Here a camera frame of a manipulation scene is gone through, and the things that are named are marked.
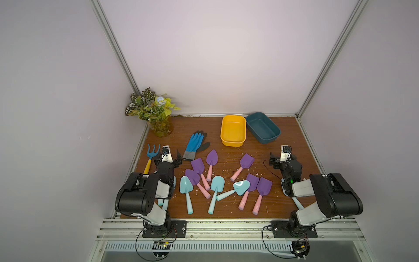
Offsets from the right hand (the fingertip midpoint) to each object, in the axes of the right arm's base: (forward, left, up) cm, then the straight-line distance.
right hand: (282, 150), depth 90 cm
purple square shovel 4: (-19, +11, -9) cm, 24 cm away
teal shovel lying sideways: (-19, +24, -9) cm, 32 cm away
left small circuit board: (-45, +61, -10) cm, 77 cm away
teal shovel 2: (-17, +36, -8) cm, 41 cm away
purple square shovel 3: (-15, +17, -8) cm, 24 cm away
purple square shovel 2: (-4, +20, -8) cm, 22 cm away
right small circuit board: (-44, 0, -11) cm, 45 cm away
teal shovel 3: (-27, -4, -8) cm, 28 cm away
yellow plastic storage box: (+20, +27, -8) cm, 34 cm away
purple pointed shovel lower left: (-14, +50, -8) cm, 53 cm away
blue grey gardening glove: (+9, +52, -8) cm, 54 cm away
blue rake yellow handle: (+1, +79, -8) cm, 80 cm away
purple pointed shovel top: (-2, +41, -9) cm, 42 cm away
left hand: (-2, +63, +2) cm, 63 cm away
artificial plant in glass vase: (+21, +75, +12) cm, 79 cm away
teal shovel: (-19, +53, -7) cm, 57 cm away
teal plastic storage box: (+26, +5, -12) cm, 29 cm away
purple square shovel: (-7, +48, -7) cm, 49 cm away
